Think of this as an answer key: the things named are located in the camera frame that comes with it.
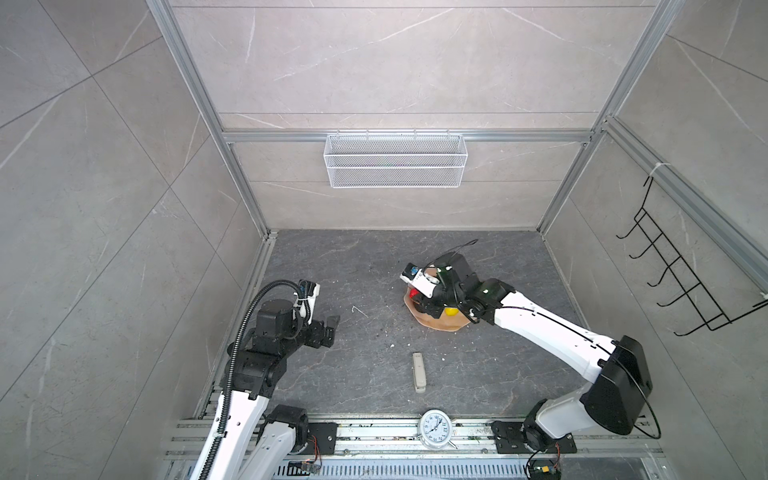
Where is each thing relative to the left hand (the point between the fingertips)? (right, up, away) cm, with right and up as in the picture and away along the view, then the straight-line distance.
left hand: (318, 306), depth 73 cm
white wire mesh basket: (+5, +45, +28) cm, 54 cm away
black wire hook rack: (+83, +6, -10) cm, 84 cm away
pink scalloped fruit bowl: (+35, -8, +20) cm, 41 cm away
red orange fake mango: (+23, +4, -3) cm, 24 cm away
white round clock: (+29, -30, -1) cm, 42 cm away
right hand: (+26, +3, +8) cm, 27 cm away
